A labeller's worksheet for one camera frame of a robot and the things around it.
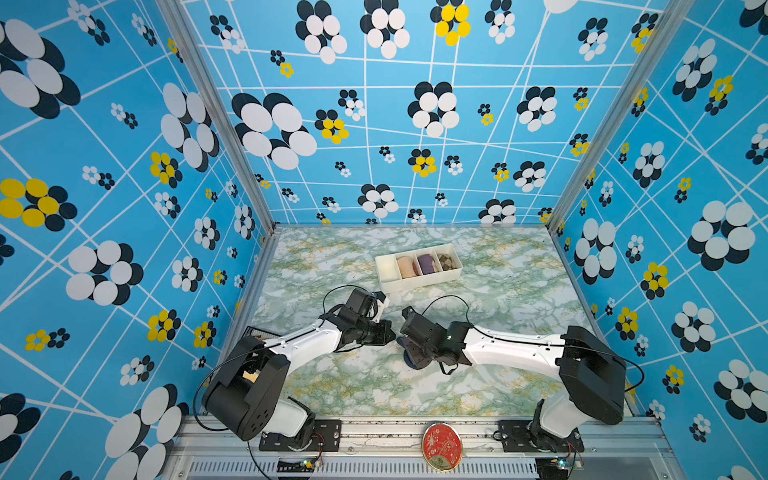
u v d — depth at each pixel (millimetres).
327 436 739
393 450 723
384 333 764
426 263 1023
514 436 730
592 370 463
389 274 1068
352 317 691
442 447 693
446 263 1021
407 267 1006
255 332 892
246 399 428
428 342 632
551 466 705
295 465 718
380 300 812
